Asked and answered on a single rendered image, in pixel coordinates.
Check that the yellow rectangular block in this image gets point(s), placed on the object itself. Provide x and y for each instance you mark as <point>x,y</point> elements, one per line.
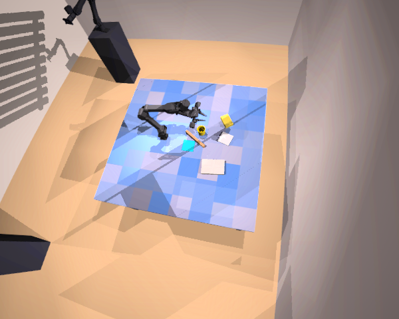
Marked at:
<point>226,121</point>

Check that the yellow cup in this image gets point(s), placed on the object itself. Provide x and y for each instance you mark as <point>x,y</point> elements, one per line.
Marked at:
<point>201,130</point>

